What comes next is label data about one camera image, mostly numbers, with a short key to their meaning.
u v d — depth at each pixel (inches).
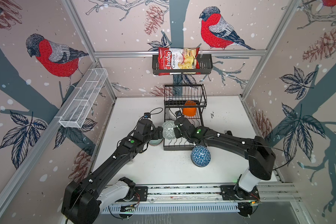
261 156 17.4
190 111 40.6
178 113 28.6
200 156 32.8
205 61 37.4
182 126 24.6
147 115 27.9
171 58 34.6
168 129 34.4
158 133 28.2
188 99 44.9
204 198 28.7
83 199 14.8
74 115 27.8
